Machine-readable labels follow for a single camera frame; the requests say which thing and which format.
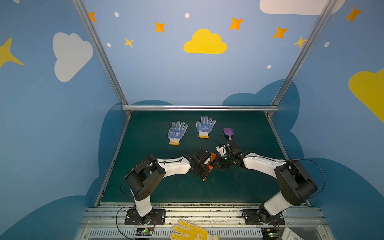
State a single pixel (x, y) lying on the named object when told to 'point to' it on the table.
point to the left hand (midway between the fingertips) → (209, 174)
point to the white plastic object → (287, 234)
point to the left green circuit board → (144, 231)
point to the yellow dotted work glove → (194, 232)
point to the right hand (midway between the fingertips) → (210, 163)
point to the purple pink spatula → (229, 132)
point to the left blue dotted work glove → (175, 134)
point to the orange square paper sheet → (213, 156)
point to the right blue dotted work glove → (204, 128)
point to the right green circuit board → (269, 233)
